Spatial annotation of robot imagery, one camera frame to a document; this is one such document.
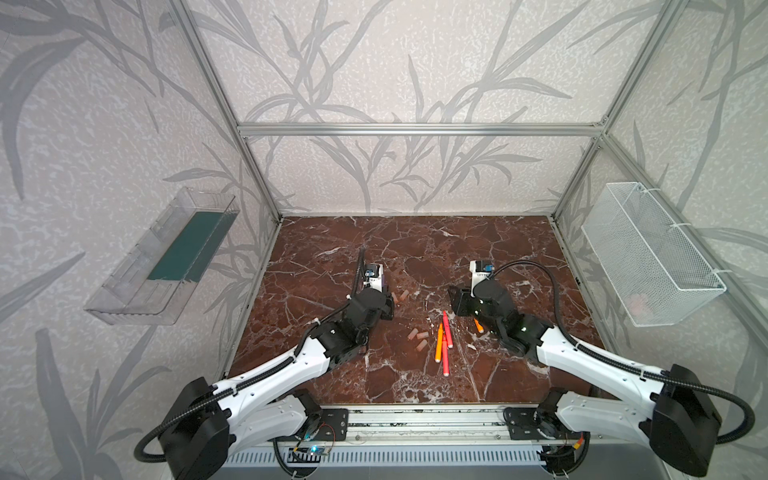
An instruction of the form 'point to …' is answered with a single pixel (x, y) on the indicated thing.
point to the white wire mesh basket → (657, 273)
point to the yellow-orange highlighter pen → (439, 344)
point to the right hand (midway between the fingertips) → (453, 279)
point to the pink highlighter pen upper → (448, 330)
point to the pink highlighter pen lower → (445, 355)
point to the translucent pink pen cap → (395, 298)
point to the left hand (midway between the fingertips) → (392, 280)
